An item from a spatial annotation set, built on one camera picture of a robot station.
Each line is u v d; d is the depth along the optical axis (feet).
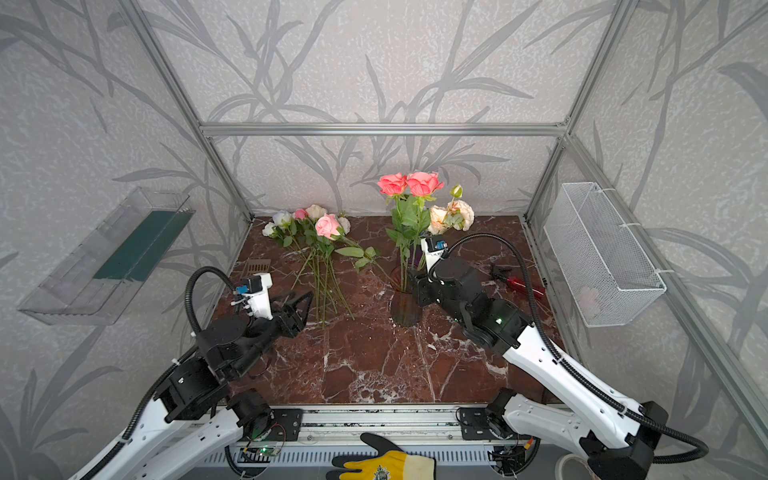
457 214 2.25
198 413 1.53
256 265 3.45
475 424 2.42
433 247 1.86
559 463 2.21
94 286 2.10
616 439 1.24
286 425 2.40
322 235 2.09
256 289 1.85
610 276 1.99
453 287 1.58
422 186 2.14
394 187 2.18
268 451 2.30
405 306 2.80
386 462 2.19
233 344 1.54
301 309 2.04
